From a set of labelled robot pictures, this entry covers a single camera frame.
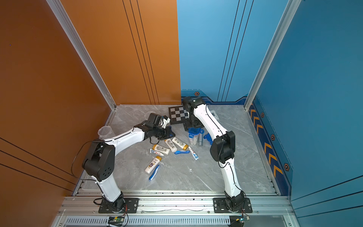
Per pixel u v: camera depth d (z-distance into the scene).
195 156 0.91
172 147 0.94
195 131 0.86
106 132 0.91
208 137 0.99
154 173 0.84
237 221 0.70
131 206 0.74
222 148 0.54
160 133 0.79
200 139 0.97
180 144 0.94
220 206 0.72
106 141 0.52
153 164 0.86
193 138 0.91
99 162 0.48
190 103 0.65
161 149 0.92
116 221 0.72
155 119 0.74
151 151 0.93
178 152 0.92
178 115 1.10
